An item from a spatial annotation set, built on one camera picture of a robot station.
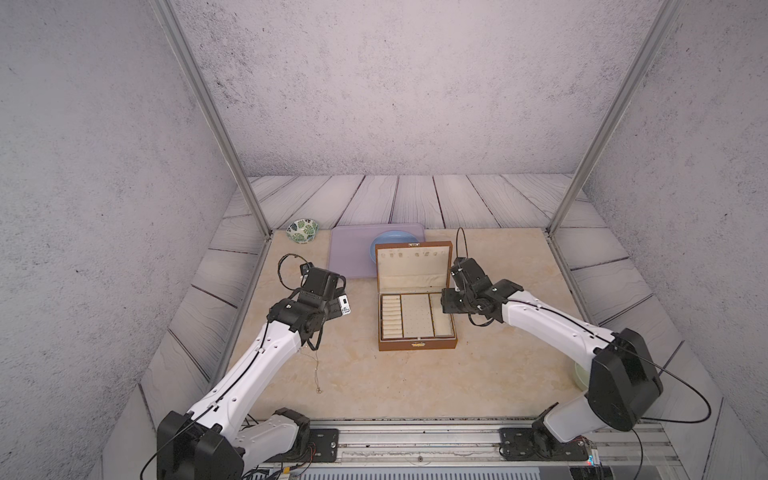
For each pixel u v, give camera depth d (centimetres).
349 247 112
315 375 85
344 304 74
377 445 74
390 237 119
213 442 37
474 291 65
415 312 91
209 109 85
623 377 43
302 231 120
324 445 73
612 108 87
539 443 65
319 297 59
